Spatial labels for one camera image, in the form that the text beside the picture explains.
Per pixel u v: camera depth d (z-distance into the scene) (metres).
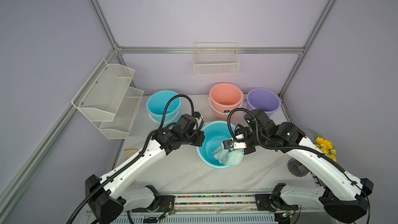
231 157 0.63
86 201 0.35
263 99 0.97
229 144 0.52
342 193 0.38
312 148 0.41
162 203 0.72
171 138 0.49
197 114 0.65
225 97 0.96
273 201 0.65
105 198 0.37
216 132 0.72
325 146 0.65
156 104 1.60
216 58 0.95
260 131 0.48
